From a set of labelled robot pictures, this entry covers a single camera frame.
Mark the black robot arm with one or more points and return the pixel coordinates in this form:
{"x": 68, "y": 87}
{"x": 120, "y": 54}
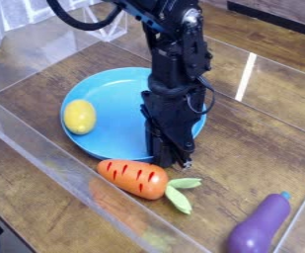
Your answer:
{"x": 173, "y": 25}

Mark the purple toy eggplant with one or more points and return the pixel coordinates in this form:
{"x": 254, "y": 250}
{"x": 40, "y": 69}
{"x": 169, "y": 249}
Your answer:
{"x": 251, "y": 235}

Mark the clear acrylic corner bracket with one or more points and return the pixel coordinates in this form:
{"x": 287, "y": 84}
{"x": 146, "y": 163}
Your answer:
{"x": 110, "y": 32}

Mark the yellow toy lemon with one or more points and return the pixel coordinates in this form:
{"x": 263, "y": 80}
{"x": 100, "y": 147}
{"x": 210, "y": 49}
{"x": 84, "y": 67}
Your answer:
{"x": 79, "y": 117}

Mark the orange toy carrot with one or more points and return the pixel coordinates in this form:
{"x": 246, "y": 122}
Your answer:
{"x": 146, "y": 181}

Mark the clear acrylic front wall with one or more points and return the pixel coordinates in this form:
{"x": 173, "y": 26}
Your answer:
{"x": 149, "y": 230}

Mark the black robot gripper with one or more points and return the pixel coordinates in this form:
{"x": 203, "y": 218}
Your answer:
{"x": 171, "y": 114}

